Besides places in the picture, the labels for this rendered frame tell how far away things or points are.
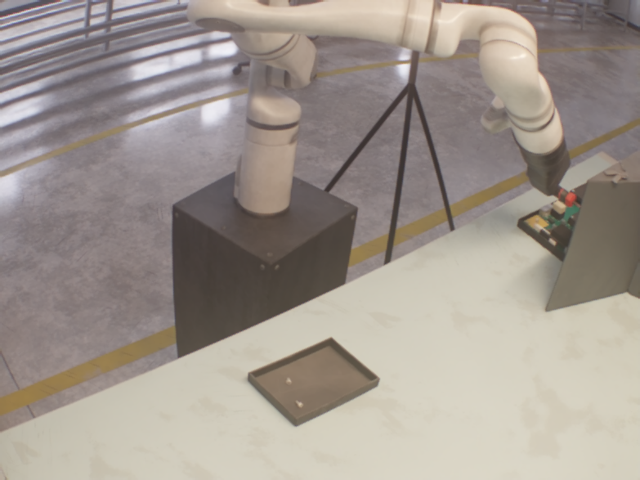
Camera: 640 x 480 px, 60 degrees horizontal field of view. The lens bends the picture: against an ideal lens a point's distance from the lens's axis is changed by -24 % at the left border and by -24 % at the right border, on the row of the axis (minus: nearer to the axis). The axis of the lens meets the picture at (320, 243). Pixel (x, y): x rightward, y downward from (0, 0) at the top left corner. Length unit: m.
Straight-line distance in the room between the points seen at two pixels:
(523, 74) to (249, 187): 0.66
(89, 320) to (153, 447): 1.67
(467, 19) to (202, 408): 0.49
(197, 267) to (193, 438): 0.66
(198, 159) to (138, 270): 0.86
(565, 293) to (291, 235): 0.53
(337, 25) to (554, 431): 0.50
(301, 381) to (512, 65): 0.40
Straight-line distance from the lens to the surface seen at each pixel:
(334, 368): 0.74
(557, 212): 1.10
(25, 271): 2.57
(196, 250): 1.25
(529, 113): 0.76
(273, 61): 0.95
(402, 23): 0.68
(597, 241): 0.88
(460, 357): 0.79
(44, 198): 3.01
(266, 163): 1.17
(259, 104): 1.13
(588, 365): 0.85
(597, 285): 0.95
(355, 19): 0.68
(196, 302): 1.33
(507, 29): 0.70
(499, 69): 0.68
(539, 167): 0.87
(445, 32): 0.68
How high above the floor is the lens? 1.52
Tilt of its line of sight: 34 degrees down
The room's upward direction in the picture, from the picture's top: 8 degrees clockwise
